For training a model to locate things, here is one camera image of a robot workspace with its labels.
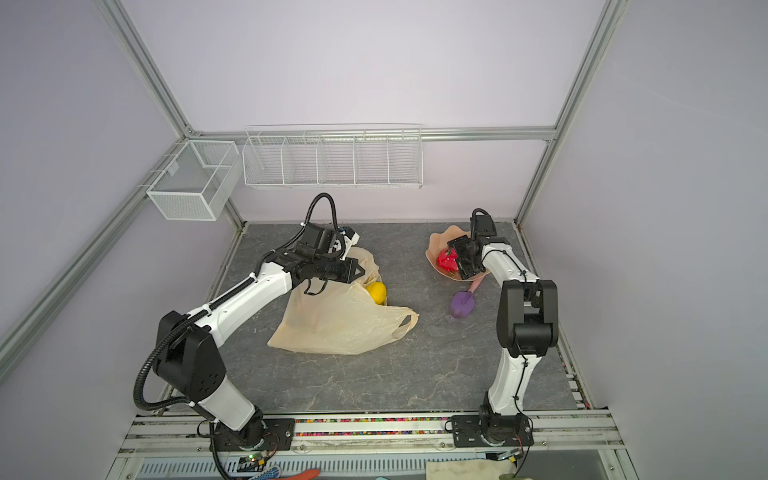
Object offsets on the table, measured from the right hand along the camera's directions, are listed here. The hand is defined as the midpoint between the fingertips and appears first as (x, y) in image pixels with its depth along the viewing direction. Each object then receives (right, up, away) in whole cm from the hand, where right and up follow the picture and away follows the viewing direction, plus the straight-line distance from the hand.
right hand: (453, 256), depth 98 cm
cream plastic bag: (-34, -18, -15) cm, 41 cm away
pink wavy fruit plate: (-3, +5, +13) cm, 14 cm away
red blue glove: (-48, -50, -28) cm, 75 cm away
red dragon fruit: (-1, -1, +1) cm, 3 cm away
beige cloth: (-2, -49, -29) cm, 57 cm away
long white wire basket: (-38, +34, +1) cm, 51 cm away
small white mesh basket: (-86, +25, +2) cm, 89 cm away
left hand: (-28, -5, -15) cm, 32 cm away
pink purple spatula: (+3, -15, -1) cm, 15 cm away
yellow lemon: (-25, -11, -2) cm, 27 cm away
